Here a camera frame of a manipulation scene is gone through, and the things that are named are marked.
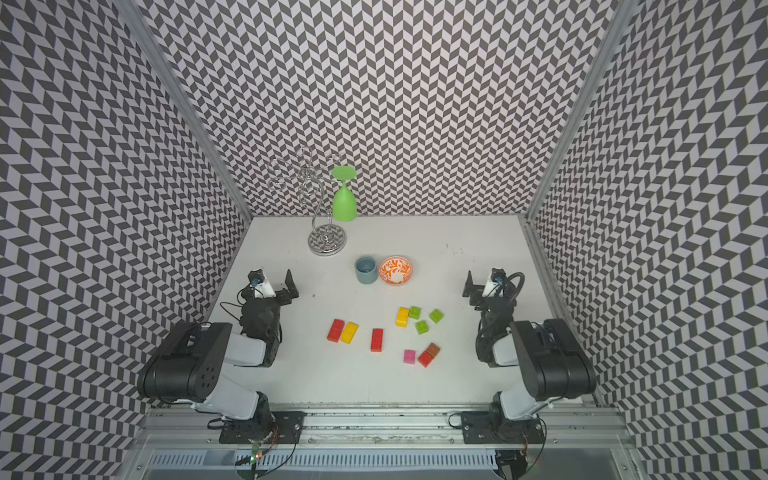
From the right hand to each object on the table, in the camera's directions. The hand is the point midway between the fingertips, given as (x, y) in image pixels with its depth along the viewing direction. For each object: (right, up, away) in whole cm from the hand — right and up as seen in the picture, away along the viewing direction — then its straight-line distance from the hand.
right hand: (485, 277), depth 90 cm
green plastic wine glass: (-43, +23, +2) cm, 49 cm away
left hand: (-64, +1, 0) cm, 64 cm away
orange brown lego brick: (-16, -20, -5) cm, 27 cm away
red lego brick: (-33, -18, -3) cm, 38 cm away
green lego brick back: (-21, -11, +3) cm, 24 cm away
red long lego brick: (-46, -16, -1) cm, 48 cm away
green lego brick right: (-15, -12, +2) cm, 19 cm away
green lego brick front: (-19, -15, -1) cm, 24 cm away
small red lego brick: (-19, -22, -7) cm, 30 cm away
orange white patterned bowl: (-27, +1, +12) cm, 30 cm away
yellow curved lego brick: (-25, -13, +2) cm, 28 cm away
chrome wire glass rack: (-51, +11, +8) cm, 53 cm away
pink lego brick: (-23, -22, -6) cm, 33 cm away
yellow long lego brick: (-41, -17, -1) cm, 44 cm away
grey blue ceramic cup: (-37, +1, +9) cm, 39 cm away
